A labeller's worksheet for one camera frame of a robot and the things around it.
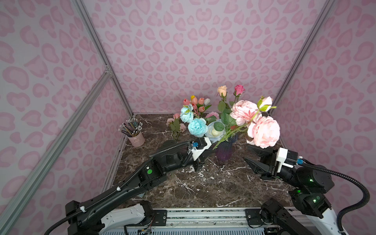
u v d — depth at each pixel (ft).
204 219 2.45
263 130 1.03
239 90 2.36
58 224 1.22
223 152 3.25
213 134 1.86
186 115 1.79
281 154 1.31
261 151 1.66
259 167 1.47
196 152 1.62
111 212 1.42
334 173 1.12
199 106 2.67
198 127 1.78
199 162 1.63
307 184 1.41
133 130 3.19
